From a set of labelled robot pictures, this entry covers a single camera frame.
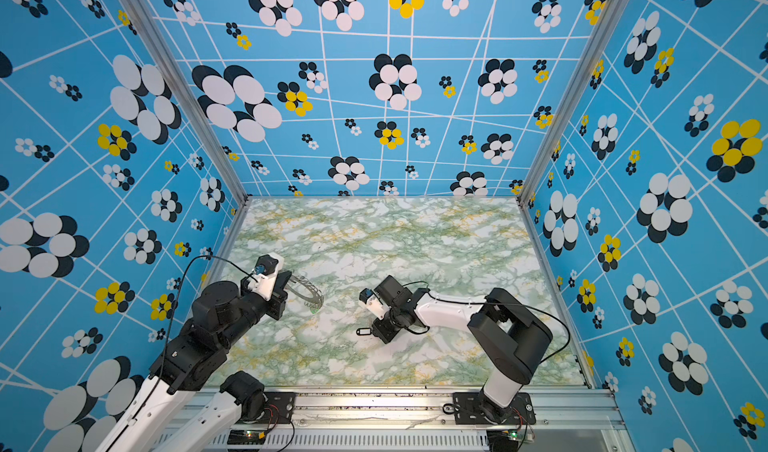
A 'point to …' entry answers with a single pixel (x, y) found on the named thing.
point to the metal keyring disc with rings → (306, 291)
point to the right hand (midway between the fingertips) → (378, 331)
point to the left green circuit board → (246, 437)
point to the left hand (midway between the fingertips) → (289, 272)
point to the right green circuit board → (502, 434)
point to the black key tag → (364, 331)
